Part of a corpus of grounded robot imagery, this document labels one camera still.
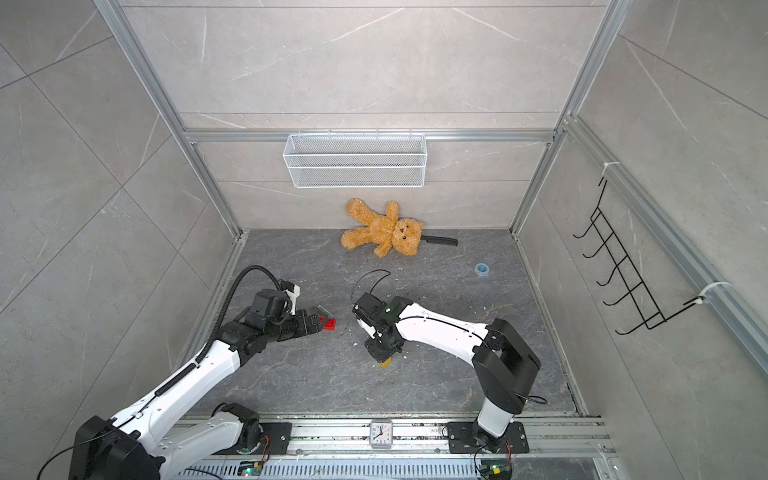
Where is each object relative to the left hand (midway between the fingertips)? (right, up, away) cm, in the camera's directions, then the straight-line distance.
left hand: (320, 316), depth 82 cm
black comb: (+41, +23, +36) cm, 59 cm away
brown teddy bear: (+18, +26, +29) cm, 43 cm away
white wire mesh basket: (+8, +49, +19) cm, 54 cm away
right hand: (+18, -10, +1) cm, 21 cm away
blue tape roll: (+54, +12, +26) cm, 61 cm away
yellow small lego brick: (+18, -15, +4) cm, 24 cm away
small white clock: (+17, -28, -9) cm, 34 cm away
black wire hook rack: (+74, +6, -20) cm, 77 cm away
